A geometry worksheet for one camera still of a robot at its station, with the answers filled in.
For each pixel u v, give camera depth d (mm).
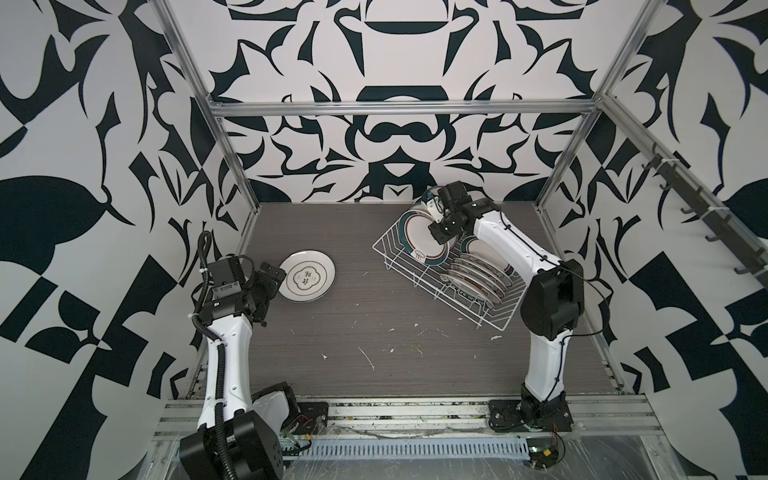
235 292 575
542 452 708
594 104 915
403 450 776
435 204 811
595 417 759
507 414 743
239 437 379
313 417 742
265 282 714
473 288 799
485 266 848
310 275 995
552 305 506
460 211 671
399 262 1020
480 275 830
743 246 539
